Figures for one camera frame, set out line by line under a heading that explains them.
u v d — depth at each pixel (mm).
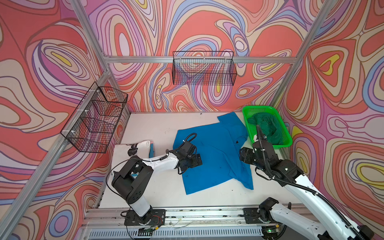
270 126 1046
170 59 861
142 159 498
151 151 949
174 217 750
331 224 399
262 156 518
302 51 844
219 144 1068
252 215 738
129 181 466
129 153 910
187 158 752
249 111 1155
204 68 959
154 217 721
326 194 713
